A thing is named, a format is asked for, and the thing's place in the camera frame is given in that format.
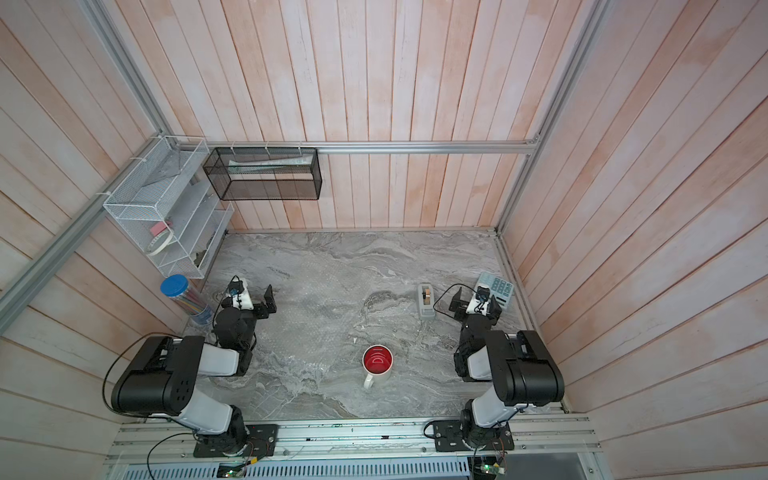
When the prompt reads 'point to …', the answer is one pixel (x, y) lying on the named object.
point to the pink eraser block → (157, 228)
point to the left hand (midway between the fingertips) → (258, 289)
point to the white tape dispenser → (426, 300)
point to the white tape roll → (160, 242)
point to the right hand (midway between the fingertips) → (476, 289)
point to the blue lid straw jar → (177, 287)
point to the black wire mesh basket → (265, 173)
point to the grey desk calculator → (500, 288)
